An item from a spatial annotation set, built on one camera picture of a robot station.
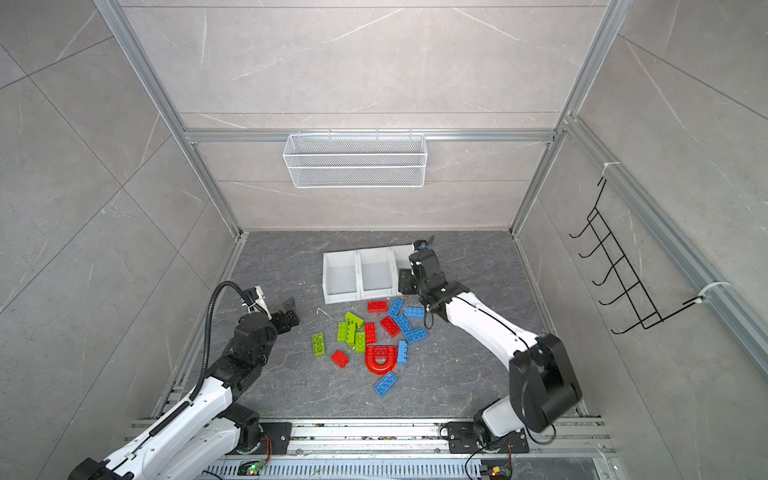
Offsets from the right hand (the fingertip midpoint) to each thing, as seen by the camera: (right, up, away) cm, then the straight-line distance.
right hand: (408, 271), depth 88 cm
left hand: (-37, -7, -6) cm, 38 cm away
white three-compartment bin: (-16, -2, +10) cm, 19 cm away
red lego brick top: (-10, -12, +8) cm, 17 cm away
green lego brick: (-27, -22, 0) cm, 35 cm away
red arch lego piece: (-8, -26, -2) cm, 27 cm away
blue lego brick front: (-7, -32, -5) cm, 33 cm away
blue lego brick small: (-2, -24, -2) cm, 24 cm away
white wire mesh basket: (-17, +38, +13) cm, 43 cm away
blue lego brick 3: (+3, -20, +3) cm, 20 cm away
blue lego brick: (+3, -14, +7) cm, 16 cm away
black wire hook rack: (+50, -6, -23) cm, 56 cm away
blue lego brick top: (-4, -12, +9) cm, 16 cm away
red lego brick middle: (-11, -19, +3) cm, 22 cm away
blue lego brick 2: (-1, -17, +5) cm, 17 cm away
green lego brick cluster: (-17, -19, +2) cm, 25 cm away
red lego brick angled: (-5, -18, +5) cm, 19 cm away
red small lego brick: (-20, -25, -2) cm, 33 cm away
